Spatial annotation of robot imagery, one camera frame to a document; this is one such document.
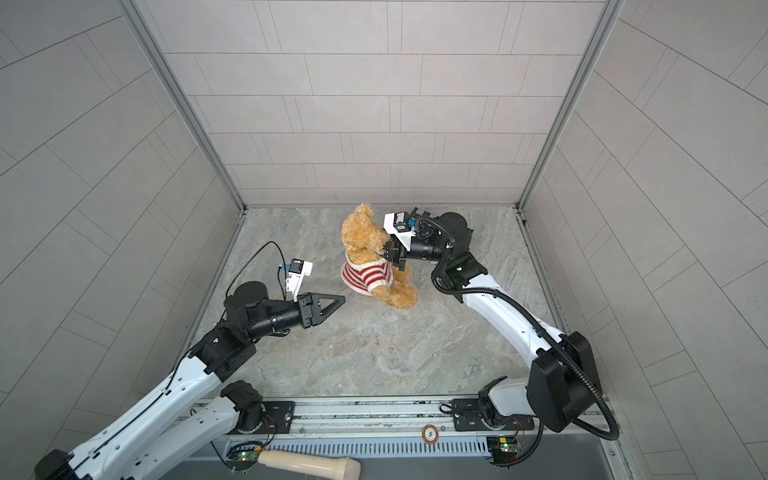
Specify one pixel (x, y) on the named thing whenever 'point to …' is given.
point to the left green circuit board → (242, 457)
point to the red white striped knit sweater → (367, 277)
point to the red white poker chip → (430, 434)
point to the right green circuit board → (503, 449)
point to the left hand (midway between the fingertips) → (346, 305)
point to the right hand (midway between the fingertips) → (367, 245)
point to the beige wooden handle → (316, 464)
